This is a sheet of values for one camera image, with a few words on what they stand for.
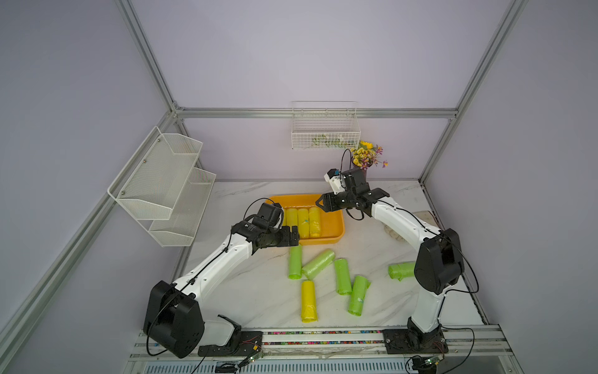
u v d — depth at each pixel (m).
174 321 0.40
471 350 0.71
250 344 0.73
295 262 0.88
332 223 1.01
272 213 0.64
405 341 0.73
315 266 0.88
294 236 0.73
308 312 0.77
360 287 0.82
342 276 0.85
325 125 0.94
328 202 0.78
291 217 1.00
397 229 0.57
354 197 0.68
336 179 0.80
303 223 0.98
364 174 1.07
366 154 0.98
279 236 0.72
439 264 0.49
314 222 0.98
